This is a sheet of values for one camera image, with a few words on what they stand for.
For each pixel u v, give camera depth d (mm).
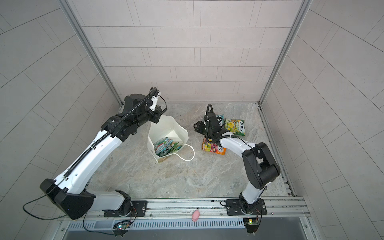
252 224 680
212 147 902
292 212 722
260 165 481
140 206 720
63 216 438
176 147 809
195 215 683
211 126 680
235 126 991
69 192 373
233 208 709
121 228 650
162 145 826
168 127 888
